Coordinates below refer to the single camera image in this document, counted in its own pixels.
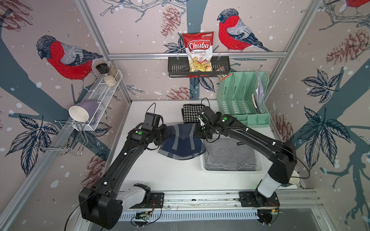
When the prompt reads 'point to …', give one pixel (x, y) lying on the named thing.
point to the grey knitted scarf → (226, 154)
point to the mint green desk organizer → (244, 95)
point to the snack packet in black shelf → (222, 77)
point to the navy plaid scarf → (182, 144)
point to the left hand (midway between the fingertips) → (174, 129)
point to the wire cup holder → (69, 137)
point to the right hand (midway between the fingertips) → (191, 134)
